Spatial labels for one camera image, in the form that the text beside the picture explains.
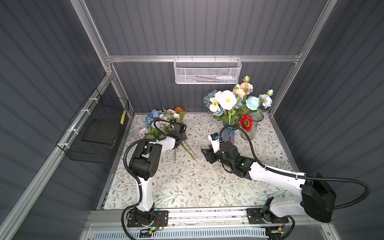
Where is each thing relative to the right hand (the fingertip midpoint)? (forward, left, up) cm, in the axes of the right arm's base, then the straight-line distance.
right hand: (206, 149), depth 80 cm
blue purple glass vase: (+12, -14, -3) cm, 19 cm away
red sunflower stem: (+11, -22, +8) cm, 26 cm away
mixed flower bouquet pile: (+25, +30, -6) cm, 40 cm away
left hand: (+20, +17, -13) cm, 29 cm away
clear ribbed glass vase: (+23, -33, -1) cm, 40 cm away
